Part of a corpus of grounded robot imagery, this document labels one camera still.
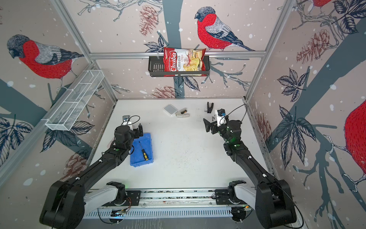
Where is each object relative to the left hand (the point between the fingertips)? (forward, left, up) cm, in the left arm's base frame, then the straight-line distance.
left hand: (131, 124), depth 84 cm
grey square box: (+26, -20, -16) cm, 37 cm away
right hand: (0, -48, +5) cm, 48 cm away
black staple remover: (+24, -52, -15) cm, 60 cm away
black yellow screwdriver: (-13, -8, -16) cm, 22 cm away
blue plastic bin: (-14, -2, -17) cm, 23 cm away
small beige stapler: (+22, -31, -16) cm, 41 cm away
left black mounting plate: (-36, -5, -16) cm, 40 cm away
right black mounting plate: (-36, -52, -16) cm, 65 cm away
